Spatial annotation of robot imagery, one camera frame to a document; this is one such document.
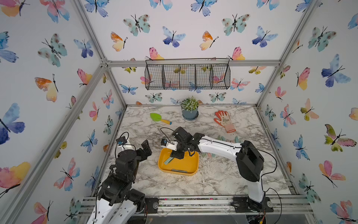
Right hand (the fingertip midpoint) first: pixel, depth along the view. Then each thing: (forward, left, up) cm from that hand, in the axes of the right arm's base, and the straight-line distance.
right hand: (172, 149), depth 84 cm
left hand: (-5, +14, +14) cm, 21 cm away
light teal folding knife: (-4, +3, -9) cm, 10 cm away
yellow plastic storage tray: (-5, -10, -12) cm, 17 cm away
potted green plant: (+31, -9, +4) cm, 32 cm away
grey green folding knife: (-10, -5, -7) cm, 13 cm away
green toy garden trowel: (+33, +17, -11) cm, 38 cm away
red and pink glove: (+31, -37, -9) cm, 49 cm away
